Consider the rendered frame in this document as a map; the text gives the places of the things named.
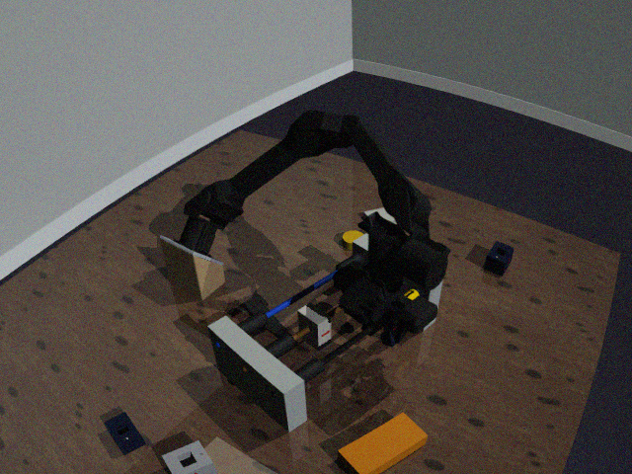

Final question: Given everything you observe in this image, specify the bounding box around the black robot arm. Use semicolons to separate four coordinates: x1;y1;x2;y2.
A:
174;110;450;324

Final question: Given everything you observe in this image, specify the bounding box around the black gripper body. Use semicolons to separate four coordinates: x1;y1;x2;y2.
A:
334;260;437;334

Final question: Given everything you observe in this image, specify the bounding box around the yellow disc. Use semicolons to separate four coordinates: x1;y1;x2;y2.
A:
343;230;364;250

